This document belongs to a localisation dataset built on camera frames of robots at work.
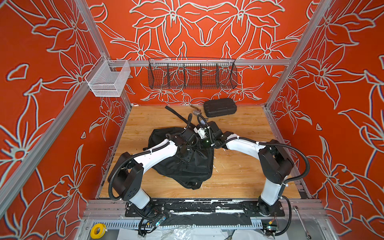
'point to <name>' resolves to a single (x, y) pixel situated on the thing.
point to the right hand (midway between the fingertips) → (189, 146)
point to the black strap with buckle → (184, 119)
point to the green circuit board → (270, 228)
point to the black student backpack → (191, 171)
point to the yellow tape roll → (102, 227)
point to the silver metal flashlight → (196, 112)
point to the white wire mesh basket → (107, 78)
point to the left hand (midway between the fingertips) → (188, 155)
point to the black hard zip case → (219, 107)
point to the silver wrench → (308, 236)
